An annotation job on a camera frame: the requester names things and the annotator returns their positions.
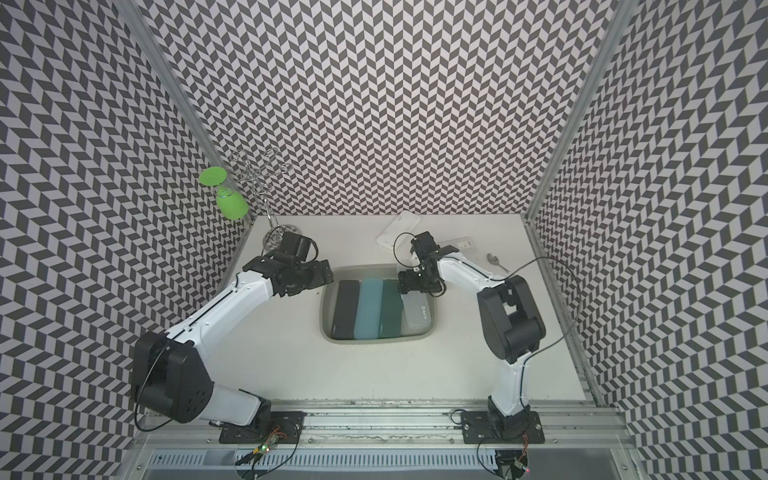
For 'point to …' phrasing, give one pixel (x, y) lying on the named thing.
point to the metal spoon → (492, 258)
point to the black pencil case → (345, 316)
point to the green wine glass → (228, 202)
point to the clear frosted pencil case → (417, 308)
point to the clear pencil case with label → (461, 243)
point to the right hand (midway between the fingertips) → (413, 291)
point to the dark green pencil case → (390, 309)
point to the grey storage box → (329, 292)
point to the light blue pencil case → (367, 321)
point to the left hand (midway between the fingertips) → (320, 280)
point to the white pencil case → (398, 229)
